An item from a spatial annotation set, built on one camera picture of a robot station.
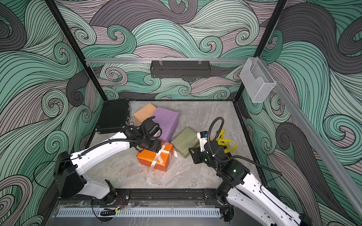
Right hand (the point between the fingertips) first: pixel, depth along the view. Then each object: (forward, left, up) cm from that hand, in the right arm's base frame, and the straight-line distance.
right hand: (189, 150), depth 70 cm
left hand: (+6, +18, -5) cm, 19 cm away
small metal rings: (+31, +41, -19) cm, 55 cm away
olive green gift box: (+14, 0, -14) cm, 20 cm away
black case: (+38, +56, -17) cm, 69 cm away
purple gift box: (+24, +12, -7) cm, 28 cm away
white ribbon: (+6, +12, -9) cm, 16 cm away
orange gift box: (-2, +17, -9) cm, 19 cm away
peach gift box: (+39, +30, -15) cm, 52 cm away
